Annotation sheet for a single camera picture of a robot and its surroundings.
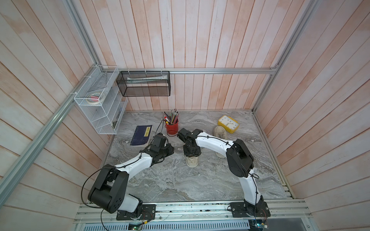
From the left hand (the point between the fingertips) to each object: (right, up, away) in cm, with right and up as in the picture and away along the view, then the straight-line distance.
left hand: (173, 150), depth 90 cm
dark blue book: (-24, +8, +14) cm, 29 cm away
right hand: (+10, -3, +4) cm, 12 cm away
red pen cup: (-1, +13, +11) cm, 17 cm away
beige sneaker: (+12, -6, -4) cm, 14 cm away
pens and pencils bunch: (0, +21, +8) cm, 23 cm away
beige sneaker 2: (+33, +11, +12) cm, 37 cm away
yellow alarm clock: (+42, +17, +18) cm, 49 cm away
